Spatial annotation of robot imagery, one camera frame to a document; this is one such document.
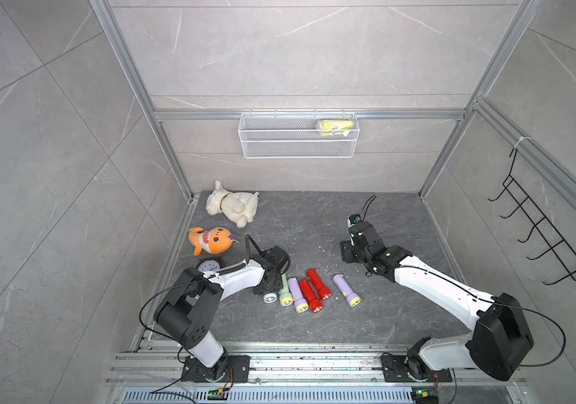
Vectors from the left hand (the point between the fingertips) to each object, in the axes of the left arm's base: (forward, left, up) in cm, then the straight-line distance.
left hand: (275, 282), depth 91 cm
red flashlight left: (-10, -14, +2) cm, 17 cm away
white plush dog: (+29, +15, +10) cm, 34 cm away
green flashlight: (-6, -4, +3) cm, 7 cm away
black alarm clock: (+7, +25, +3) cm, 26 cm away
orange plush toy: (+14, +23, +8) cm, 28 cm away
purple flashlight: (-9, -9, +3) cm, 13 cm away
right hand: (+7, -27, +14) cm, 31 cm away
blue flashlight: (-7, +2, +2) cm, 7 cm away
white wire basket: (+50, -10, +29) cm, 59 cm away
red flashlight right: (-5, -18, +2) cm, 18 cm away
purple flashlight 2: (-7, -27, +2) cm, 28 cm away
